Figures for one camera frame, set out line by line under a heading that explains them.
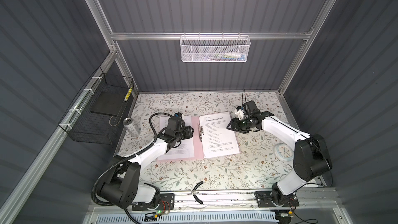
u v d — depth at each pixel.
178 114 0.81
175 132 0.68
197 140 0.94
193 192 0.77
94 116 0.72
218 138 0.94
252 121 0.66
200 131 0.98
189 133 0.84
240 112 0.84
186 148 0.91
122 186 0.42
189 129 0.79
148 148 0.53
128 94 0.81
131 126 0.87
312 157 0.46
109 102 0.74
